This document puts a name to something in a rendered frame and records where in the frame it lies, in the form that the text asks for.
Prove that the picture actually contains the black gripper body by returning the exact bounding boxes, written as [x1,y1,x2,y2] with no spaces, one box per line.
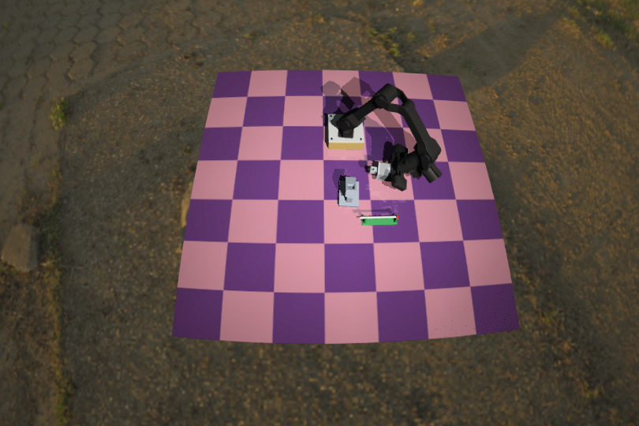
[392,144,417,191]

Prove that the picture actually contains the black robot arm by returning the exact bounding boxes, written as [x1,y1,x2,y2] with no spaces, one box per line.
[336,84,442,183]

